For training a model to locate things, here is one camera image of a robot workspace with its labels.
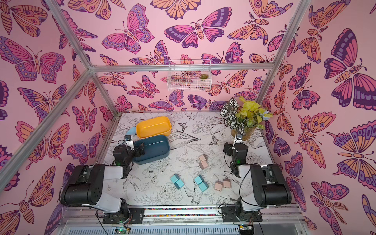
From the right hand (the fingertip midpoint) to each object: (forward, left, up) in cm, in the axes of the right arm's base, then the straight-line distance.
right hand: (236, 142), depth 93 cm
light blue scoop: (+12, +73, -6) cm, 74 cm away
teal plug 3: (-22, +24, -5) cm, 33 cm away
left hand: (-1, +64, 0) cm, 64 cm away
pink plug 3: (-25, +13, -6) cm, 29 cm away
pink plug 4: (-24, +8, -6) cm, 26 cm away
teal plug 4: (-26, +21, -6) cm, 34 cm away
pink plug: (-9, +22, -5) cm, 24 cm away
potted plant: (+6, -1, +17) cm, 18 cm away
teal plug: (-22, +38, -5) cm, 44 cm away
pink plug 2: (-13, +20, -5) cm, 25 cm away
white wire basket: (+34, +31, +27) cm, 53 cm away
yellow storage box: (+17, +59, -7) cm, 62 cm away
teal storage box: (0, +54, -8) cm, 54 cm away
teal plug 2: (-25, +35, -5) cm, 44 cm away
